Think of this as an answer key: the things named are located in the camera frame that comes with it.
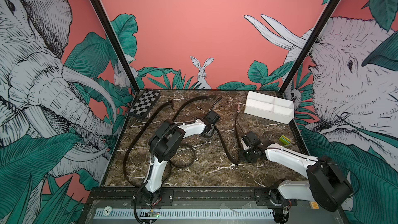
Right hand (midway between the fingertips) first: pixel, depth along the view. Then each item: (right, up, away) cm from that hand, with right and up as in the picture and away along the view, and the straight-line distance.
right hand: (238, 156), depth 87 cm
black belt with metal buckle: (+1, +7, +8) cm, 11 cm away
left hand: (-18, +16, +13) cm, 27 cm away
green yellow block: (+30, +8, +6) cm, 32 cm away
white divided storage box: (+32, +27, +17) cm, 45 cm away
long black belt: (-46, +31, +24) cm, 61 cm away
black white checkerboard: (-62, +30, +21) cm, 72 cm away
